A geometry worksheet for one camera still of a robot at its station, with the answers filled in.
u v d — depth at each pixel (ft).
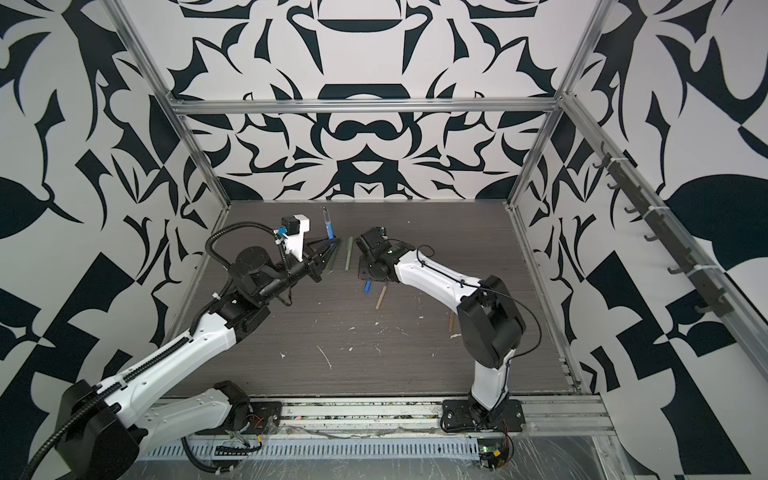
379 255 2.16
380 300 3.08
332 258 2.25
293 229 1.91
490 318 1.60
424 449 2.34
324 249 2.06
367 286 3.16
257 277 1.75
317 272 2.03
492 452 2.33
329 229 2.16
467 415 2.44
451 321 2.93
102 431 1.23
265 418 2.39
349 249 2.35
